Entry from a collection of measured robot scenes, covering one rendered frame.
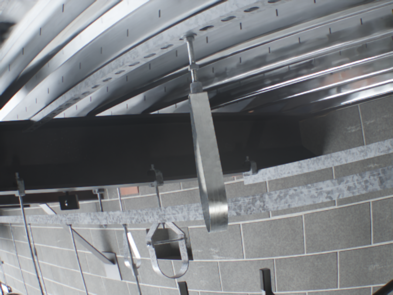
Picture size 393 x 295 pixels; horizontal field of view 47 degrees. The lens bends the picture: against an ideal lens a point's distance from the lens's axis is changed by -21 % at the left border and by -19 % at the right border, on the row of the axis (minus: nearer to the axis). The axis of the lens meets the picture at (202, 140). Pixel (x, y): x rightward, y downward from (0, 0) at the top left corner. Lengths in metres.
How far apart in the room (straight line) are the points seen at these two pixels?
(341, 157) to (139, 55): 0.90
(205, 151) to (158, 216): 0.67
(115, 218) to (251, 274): 1.12
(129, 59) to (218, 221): 0.34
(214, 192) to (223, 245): 1.95
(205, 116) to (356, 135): 1.36
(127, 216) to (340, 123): 0.99
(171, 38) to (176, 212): 0.62
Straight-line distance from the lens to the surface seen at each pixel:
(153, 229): 1.62
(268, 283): 0.83
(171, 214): 1.38
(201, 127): 0.79
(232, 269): 2.69
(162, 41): 0.87
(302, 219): 2.32
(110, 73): 1.01
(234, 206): 1.20
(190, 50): 0.84
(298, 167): 1.77
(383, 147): 1.55
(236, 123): 2.02
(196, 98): 0.81
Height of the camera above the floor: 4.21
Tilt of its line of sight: 6 degrees up
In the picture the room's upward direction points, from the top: 8 degrees counter-clockwise
